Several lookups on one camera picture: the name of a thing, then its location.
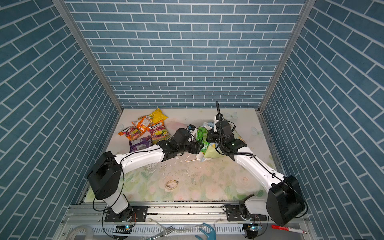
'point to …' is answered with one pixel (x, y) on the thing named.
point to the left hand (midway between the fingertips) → (200, 145)
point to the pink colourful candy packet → (158, 132)
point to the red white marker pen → (289, 229)
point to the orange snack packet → (143, 122)
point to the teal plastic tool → (211, 236)
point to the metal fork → (169, 230)
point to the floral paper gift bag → (209, 151)
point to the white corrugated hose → (89, 233)
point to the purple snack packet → (140, 144)
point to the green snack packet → (201, 133)
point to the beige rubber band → (171, 184)
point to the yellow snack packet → (158, 115)
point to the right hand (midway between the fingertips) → (208, 128)
